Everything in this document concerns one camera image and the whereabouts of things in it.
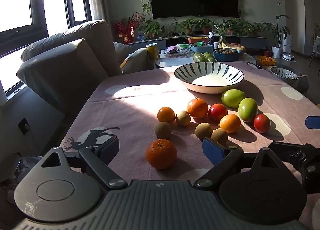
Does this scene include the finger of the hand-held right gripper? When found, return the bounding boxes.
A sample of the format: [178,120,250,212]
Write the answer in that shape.
[305,116,320,128]
[268,141,309,168]

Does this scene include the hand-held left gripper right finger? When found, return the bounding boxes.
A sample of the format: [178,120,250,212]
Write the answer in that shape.
[194,137,278,188]

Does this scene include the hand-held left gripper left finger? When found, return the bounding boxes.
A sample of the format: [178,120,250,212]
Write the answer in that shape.
[40,136,128,190]

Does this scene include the brown round fruit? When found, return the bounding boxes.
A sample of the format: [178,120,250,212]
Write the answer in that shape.
[195,123,214,139]
[175,110,192,127]
[211,128,229,147]
[154,121,172,139]

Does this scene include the small orange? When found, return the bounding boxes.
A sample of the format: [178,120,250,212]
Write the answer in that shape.
[157,106,176,124]
[219,114,241,133]

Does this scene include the red round fruit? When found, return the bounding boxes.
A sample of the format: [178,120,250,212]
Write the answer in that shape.
[208,103,228,122]
[253,114,271,133]

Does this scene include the orange with stem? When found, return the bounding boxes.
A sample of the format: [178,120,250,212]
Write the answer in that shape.
[187,97,209,119]

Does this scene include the large dark orange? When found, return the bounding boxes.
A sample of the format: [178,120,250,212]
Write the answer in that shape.
[146,139,178,170]

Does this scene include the green mango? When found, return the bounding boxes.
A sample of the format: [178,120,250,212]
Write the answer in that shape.
[238,97,258,123]
[221,89,246,108]

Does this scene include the large striped ceramic bowl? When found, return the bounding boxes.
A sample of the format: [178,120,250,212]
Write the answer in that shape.
[174,62,245,94]

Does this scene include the pink printed tablecloth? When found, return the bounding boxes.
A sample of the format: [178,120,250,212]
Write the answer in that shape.
[59,61,320,230]

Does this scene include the small striped bowl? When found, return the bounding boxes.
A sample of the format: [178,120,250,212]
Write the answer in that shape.
[270,66,299,82]

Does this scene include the orange basket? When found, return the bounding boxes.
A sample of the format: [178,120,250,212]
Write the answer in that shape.
[256,55,276,67]

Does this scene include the white air purifier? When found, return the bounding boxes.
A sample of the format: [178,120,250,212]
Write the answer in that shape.
[280,33,293,58]

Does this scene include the beige cushion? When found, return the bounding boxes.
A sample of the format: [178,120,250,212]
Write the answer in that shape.
[122,48,151,75]

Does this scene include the bag of green fruit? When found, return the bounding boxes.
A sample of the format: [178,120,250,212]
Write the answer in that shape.
[193,52,216,63]

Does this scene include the tall plant in white pot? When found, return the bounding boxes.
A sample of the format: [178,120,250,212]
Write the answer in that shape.
[264,14,291,58]

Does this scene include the grey armchair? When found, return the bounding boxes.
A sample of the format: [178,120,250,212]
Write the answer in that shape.
[16,19,123,113]

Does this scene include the blue bowl of brown fruit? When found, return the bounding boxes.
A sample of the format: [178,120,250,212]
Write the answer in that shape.
[212,48,243,62]

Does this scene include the grey cushion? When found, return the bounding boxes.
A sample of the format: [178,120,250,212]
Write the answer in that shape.
[114,42,133,66]

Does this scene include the teal tray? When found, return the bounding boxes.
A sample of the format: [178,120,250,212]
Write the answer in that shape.
[191,43,213,53]

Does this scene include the television cabinet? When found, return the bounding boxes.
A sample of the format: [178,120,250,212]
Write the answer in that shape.
[124,35,268,51]

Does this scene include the glass plate of snacks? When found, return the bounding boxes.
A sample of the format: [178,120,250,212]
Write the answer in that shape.
[160,44,194,58]

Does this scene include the bunch of bananas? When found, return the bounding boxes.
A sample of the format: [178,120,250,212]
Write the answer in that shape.
[217,41,246,51]

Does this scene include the yellow can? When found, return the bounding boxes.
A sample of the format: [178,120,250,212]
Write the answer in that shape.
[146,43,160,61]

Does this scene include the leafy potted plant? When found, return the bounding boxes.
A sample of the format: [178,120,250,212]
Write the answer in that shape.
[226,19,252,36]
[139,19,165,39]
[250,21,267,37]
[179,18,199,35]
[197,18,215,35]

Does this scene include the orange storage box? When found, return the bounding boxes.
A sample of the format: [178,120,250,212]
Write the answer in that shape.
[188,36,209,45]

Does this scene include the spider plant in vase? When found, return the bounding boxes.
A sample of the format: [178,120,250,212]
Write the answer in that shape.
[214,21,233,43]

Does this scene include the red berry decoration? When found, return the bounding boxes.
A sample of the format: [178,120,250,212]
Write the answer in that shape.
[111,12,146,43]

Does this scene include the black wall socket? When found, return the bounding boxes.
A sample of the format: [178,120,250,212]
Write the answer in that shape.
[18,118,31,135]

